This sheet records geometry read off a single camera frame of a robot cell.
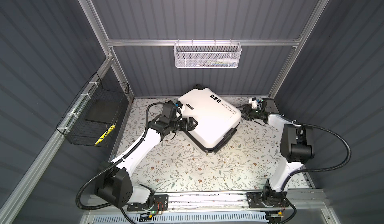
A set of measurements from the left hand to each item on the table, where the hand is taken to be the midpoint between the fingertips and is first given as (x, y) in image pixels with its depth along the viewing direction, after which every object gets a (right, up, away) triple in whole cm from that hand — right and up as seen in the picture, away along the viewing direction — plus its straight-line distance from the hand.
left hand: (192, 123), depth 81 cm
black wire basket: (-50, 0, -18) cm, 53 cm away
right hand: (+29, +7, +14) cm, 33 cm away
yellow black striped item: (-39, -2, -9) cm, 40 cm away
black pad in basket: (-44, +7, -7) cm, 45 cm away
